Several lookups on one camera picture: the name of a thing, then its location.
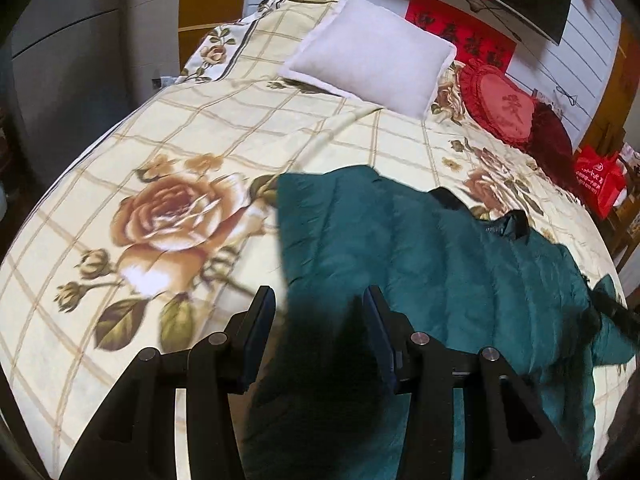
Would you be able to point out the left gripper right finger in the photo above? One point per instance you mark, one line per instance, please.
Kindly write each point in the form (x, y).
(506, 433)

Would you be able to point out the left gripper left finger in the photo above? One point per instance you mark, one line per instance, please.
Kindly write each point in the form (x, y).
(132, 433)

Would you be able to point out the green quilted down jacket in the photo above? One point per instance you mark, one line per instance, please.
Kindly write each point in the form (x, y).
(322, 411)

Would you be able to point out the floral checked bed cover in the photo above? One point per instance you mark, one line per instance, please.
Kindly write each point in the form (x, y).
(164, 228)

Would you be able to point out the wooden shelf rack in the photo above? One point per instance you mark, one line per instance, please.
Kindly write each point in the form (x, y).
(624, 217)

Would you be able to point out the red shopping bag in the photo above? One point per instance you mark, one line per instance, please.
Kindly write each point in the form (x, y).
(600, 179)

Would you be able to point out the dark red velvet cushion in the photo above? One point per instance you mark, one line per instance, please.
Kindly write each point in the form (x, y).
(550, 146)

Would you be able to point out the red heart-shaped cushion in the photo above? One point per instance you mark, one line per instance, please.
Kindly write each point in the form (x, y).
(496, 103)

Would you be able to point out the red banner with characters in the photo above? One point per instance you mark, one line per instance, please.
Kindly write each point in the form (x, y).
(473, 38)

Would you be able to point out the white square pillow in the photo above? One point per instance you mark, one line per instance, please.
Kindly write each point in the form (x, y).
(366, 52)

